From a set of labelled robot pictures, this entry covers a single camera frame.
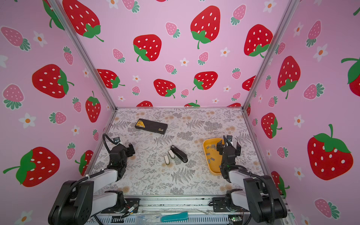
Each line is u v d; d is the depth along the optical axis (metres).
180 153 0.90
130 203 0.75
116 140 0.78
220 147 0.80
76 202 0.42
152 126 1.08
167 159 0.88
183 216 0.71
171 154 0.90
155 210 0.73
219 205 0.73
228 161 0.67
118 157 0.68
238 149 0.79
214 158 0.91
